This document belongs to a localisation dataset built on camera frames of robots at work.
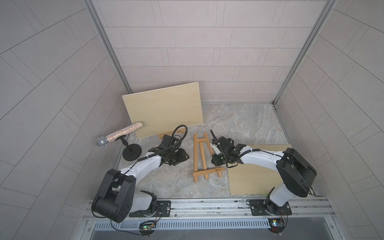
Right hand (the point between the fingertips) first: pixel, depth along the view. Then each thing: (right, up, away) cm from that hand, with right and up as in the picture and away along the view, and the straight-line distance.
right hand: (212, 162), depth 87 cm
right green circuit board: (+28, -23, -19) cm, 41 cm away
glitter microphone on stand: (-48, +5, +2) cm, 49 cm away
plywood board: (-30, +30, 0) cm, 42 cm away
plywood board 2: (+19, -9, -4) cm, 21 cm away
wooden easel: (-5, +5, -2) cm, 7 cm away
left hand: (-14, +3, -1) cm, 14 cm away
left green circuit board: (-30, -21, -24) cm, 43 cm away
